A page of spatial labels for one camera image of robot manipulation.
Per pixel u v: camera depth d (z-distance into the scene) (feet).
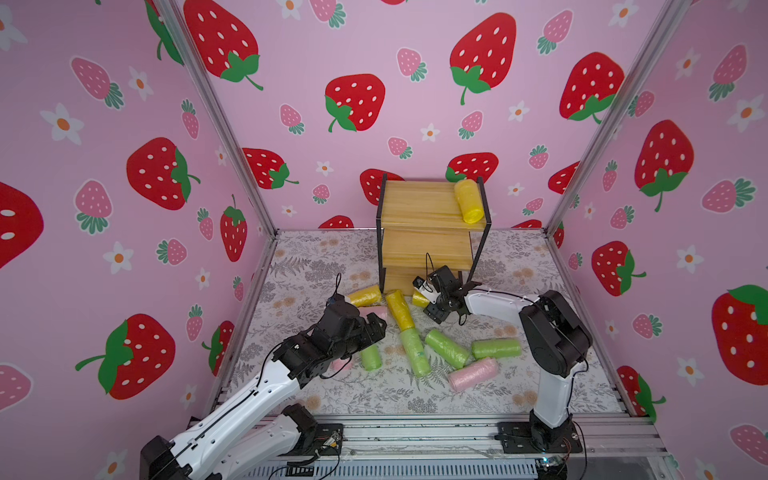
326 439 2.36
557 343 1.64
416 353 2.81
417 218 2.46
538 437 2.13
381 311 3.06
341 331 1.84
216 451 1.35
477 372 2.68
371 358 2.76
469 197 2.52
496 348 2.78
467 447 2.40
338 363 1.85
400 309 3.10
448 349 2.81
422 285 2.88
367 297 3.20
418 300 3.14
